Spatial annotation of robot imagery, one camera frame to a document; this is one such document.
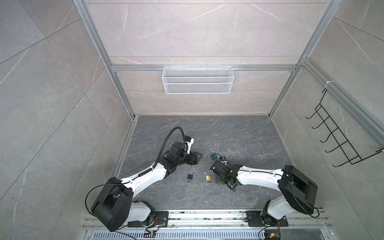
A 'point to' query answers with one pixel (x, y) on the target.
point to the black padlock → (190, 176)
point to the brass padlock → (209, 178)
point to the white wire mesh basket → (198, 80)
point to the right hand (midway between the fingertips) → (219, 176)
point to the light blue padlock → (212, 155)
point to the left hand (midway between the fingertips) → (198, 151)
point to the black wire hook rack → (353, 157)
